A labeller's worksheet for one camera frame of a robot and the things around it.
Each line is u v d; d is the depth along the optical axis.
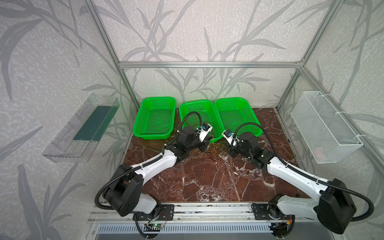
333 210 0.39
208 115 1.15
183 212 0.75
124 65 0.94
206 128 0.69
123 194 0.42
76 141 0.63
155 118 1.19
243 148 0.65
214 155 0.93
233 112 1.19
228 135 0.69
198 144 0.71
